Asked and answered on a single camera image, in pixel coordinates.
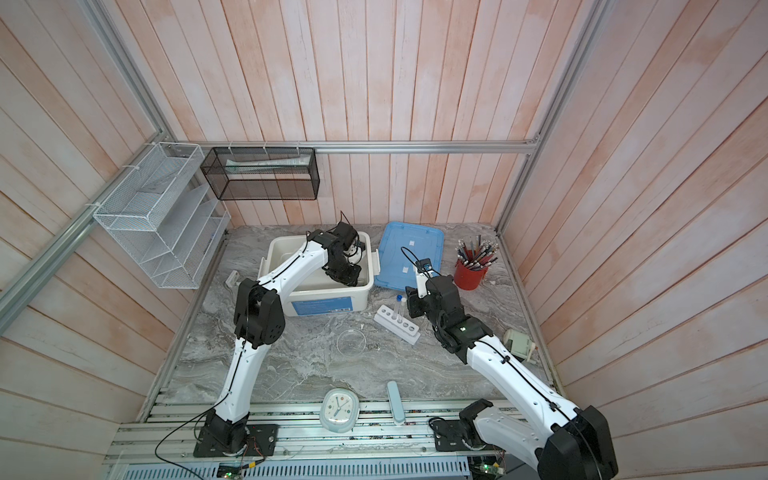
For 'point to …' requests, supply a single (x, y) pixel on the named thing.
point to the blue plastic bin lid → (402, 246)
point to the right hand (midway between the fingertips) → (414, 285)
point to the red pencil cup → (466, 278)
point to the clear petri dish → (351, 342)
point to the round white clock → (339, 410)
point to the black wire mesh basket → (263, 173)
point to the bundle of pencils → (478, 256)
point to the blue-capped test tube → (399, 298)
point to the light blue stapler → (397, 410)
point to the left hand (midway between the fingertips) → (353, 285)
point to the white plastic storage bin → (326, 293)
